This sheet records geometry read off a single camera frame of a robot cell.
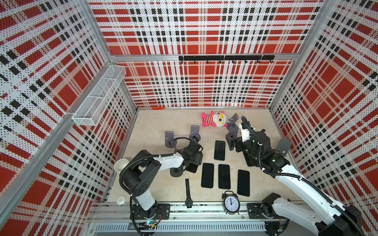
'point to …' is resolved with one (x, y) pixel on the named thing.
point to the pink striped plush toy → (218, 119)
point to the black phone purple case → (207, 175)
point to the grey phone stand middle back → (194, 134)
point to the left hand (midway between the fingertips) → (196, 158)
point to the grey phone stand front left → (176, 172)
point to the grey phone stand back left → (169, 137)
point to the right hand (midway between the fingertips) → (235, 136)
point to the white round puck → (120, 200)
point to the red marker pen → (158, 108)
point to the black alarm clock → (231, 202)
